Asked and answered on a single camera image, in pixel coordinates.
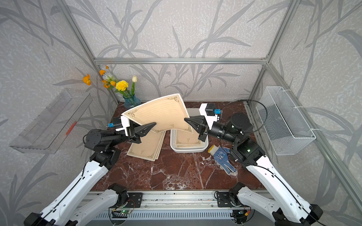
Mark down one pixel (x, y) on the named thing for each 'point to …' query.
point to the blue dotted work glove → (221, 155)
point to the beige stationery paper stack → (184, 139)
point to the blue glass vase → (130, 102)
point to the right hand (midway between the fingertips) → (186, 118)
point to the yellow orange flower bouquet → (111, 81)
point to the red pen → (70, 129)
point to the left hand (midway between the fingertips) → (154, 125)
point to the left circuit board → (120, 214)
